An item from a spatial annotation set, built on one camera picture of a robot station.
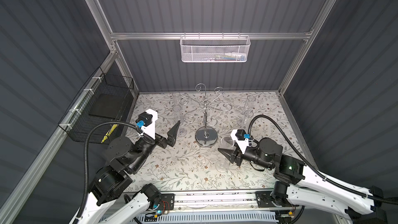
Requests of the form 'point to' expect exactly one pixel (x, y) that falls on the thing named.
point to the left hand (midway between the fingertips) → (168, 116)
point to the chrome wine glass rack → (205, 137)
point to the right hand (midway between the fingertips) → (224, 144)
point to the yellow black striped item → (110, 131)
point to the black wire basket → (105, 99)
